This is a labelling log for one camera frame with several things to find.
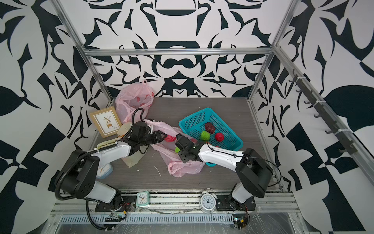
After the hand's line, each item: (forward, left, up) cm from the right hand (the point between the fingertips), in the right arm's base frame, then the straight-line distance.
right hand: (184, 150), depth 87 cm
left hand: (+10, +13, +4) cm, 17 cm away
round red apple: (+9, -22, -1) cm, 24 cm away
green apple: (+10, -13, 0) cm, 16 cm away
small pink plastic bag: (-1, +9, +2) cm, 9 cm away
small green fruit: (0, +4, 0) cm, 4 cm away
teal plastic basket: (+20, -6, -3) cm, 21 cm away
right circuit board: (-33, -27, -7) cm, 43 cm away
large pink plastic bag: (+41, +39, +5) cm, 57 cm away
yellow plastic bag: (-4, +30, -2) cm, 31 cm away
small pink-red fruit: (+8, +9, +1) cm, 12 cm away
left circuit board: (-32, +32, -1) cm, 45 cm away
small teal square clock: (-24, +21, -3) cm, 32 cm away
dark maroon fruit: (+17, -17, -2) cm, 24 cm away
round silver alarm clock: (-26, -12, -1) cm, 28 cm away
